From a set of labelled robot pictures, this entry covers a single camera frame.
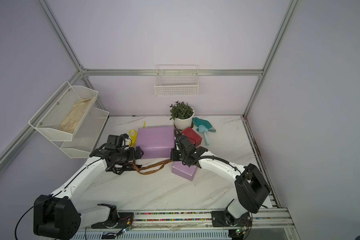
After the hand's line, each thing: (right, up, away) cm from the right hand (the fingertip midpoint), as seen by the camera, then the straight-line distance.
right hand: (172, 156), depth 84 cm
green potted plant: (+5, +28, +14) cm, 32 cm away
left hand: (-21, 0, 0) cm, 21 cm away
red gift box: (+7, +9, -21) cm, 23 cm away
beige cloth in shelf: (-53, +20, -8) cm, 57 cm away
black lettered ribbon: (-34, -9, +7) cm, 36 cm away
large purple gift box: (-11, +8, +6) cm, 15 cm away
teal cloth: (+18, +21, +30) cm, 41 cm away
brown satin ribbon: (-20, -9, +5) cm, 23 cm away
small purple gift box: (+7, -8, -1) cm, 11 cm away
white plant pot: (+5, +19, +23) cm, 30 cm away
